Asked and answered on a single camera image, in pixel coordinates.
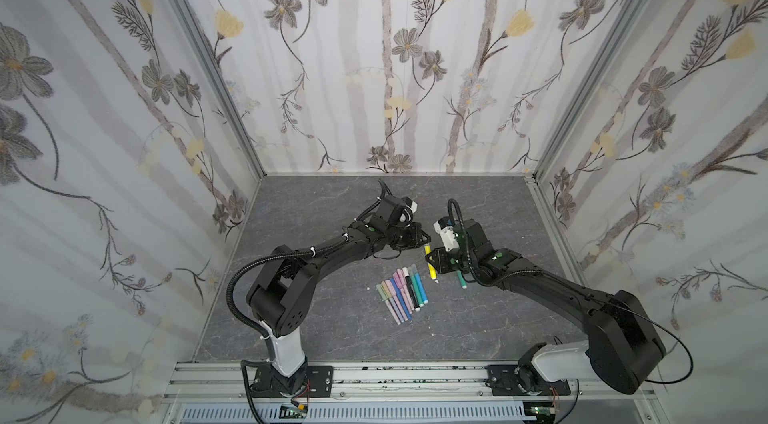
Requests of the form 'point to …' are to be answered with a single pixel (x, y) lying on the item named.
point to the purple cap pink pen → (396, 278)
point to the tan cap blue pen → (383, 283)
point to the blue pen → (396, 289)
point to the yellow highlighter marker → (432, 270)
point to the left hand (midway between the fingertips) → (427, 232)
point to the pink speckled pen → (404, 286)
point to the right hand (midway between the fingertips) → (423, 250)
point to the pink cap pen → (395, 298)
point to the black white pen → (410, 289)
